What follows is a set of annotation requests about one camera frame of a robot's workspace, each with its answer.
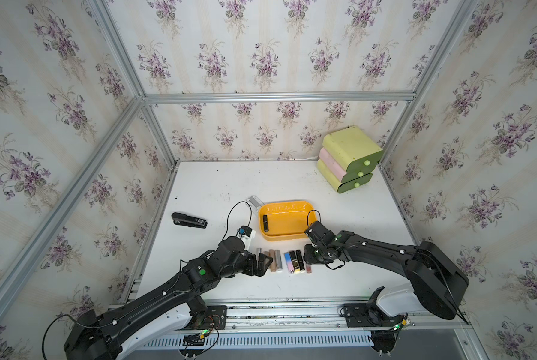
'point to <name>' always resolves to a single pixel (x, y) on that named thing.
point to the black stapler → (184, 220)
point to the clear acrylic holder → (255, 201)
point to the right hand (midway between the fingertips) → (308, 259)
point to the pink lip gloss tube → (308, 268)
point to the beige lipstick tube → (266, 253)
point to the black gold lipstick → (295, 261)
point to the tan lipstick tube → (274, 266)
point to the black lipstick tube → (265, 218)
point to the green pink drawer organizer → (347, 159)
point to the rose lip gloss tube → (259, 250)
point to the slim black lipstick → (298, 254)
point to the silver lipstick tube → (279, 265)
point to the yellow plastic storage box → (286, 220)
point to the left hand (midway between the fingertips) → (266, 262)
